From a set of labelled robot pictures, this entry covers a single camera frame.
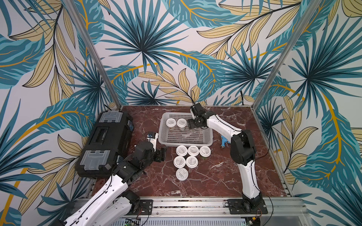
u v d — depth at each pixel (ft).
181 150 2.87
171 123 3.22
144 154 1.78
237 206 2.39
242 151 1.84
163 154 2.21
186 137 3.30
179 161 2.73
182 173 2.62
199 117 2.50
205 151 2.85
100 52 2.85
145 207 2.40
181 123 3.22
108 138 2.64
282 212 2.42
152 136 2.10
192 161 2.74
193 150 2.88
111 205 1.85
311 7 2.26
